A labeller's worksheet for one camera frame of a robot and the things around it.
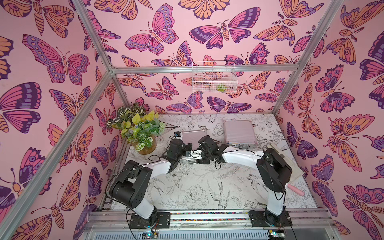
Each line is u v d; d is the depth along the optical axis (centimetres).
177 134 82
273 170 50
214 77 95
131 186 45
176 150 73
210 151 70
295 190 82
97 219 76
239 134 103
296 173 90
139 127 78
